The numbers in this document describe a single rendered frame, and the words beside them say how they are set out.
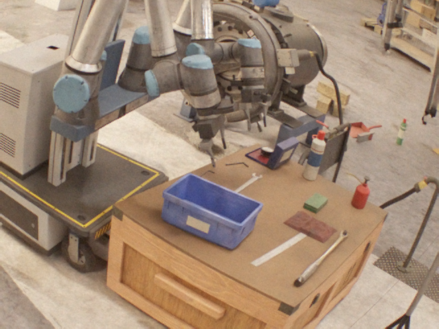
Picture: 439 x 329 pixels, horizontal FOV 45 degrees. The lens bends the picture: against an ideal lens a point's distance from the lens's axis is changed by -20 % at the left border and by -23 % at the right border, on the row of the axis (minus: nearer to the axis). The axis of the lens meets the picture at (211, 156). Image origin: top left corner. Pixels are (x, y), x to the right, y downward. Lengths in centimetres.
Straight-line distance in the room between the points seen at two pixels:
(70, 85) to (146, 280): 83
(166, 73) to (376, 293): 165
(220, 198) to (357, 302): 101
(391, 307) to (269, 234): 100
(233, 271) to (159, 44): 80
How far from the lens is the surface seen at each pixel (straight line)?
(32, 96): 251
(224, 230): 218
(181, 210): 223
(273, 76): 355
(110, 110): 244
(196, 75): 203
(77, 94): 205
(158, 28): 213
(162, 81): 204
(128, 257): 240
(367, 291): 306
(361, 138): 487
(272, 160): 283
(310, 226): 245
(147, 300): 244
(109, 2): 198
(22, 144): 259
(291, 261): 224
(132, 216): 228
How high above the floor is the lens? 167
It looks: 25 degrees down
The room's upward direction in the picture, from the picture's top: 13 degrees clockwise
